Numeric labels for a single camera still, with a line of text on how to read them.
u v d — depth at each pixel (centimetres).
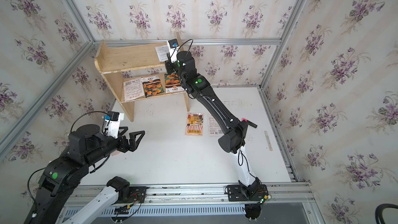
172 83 93
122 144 52
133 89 89
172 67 65
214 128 96
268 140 92
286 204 74
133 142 54
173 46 59
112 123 51
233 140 53
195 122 101
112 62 73
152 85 91
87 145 42
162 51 78
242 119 53
